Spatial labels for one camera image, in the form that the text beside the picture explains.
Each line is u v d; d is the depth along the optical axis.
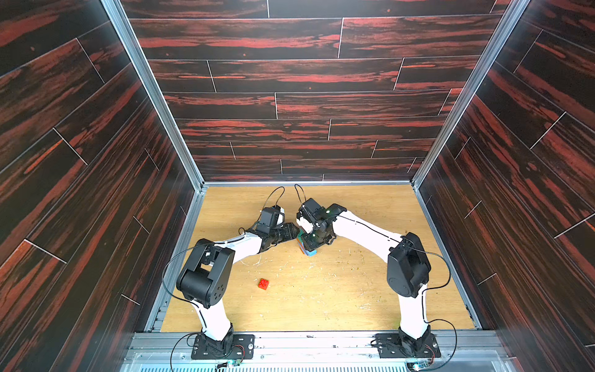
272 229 0.77
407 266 0.49
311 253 0.88
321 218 0.65
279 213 0.78
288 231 0.84
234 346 0.72
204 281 0.48
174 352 0.68
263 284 0.86
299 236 0.84
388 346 0.73
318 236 0.75
